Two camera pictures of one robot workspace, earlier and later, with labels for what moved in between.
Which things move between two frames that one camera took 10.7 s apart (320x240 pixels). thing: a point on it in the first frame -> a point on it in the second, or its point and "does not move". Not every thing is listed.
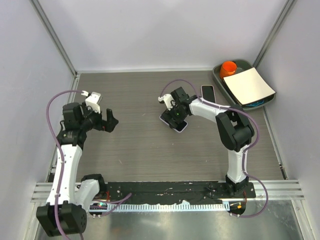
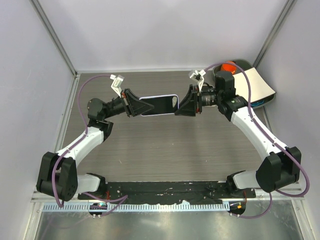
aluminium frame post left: x=46 y=23 does not move
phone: x=179 y=127 -> x=163 y=104
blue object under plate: x=255 y=104 does not move
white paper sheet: x=248 y=86 does not move
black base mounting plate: x=145 y=192 does not move
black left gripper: x=111 y=121 -> x=137 y=106
